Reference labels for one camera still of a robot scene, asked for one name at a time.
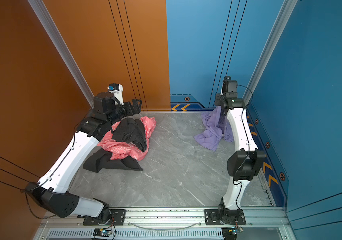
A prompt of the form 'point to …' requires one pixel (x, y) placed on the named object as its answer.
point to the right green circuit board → (229, 233)
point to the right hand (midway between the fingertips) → (222, 95)
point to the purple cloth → (216, 126)
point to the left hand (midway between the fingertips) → (134, 100)
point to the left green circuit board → (102, 232)
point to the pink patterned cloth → (117, 149)
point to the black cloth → (129, 130)
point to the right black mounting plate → (220, 217)
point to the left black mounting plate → (118, 217)
